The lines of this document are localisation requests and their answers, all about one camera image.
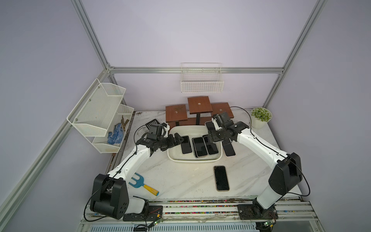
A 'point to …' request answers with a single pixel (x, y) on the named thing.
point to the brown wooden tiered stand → (198, 111)
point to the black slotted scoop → (153, 122)
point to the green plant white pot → (260, 116)
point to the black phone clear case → (186, 145)
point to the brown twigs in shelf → (123, 123)
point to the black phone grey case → (228, 147)
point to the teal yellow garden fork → (140, 183)
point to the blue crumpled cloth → (116, 137)
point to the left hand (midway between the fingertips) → (177, 143)
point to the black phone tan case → (221, 178)
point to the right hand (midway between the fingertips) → (215, 136)
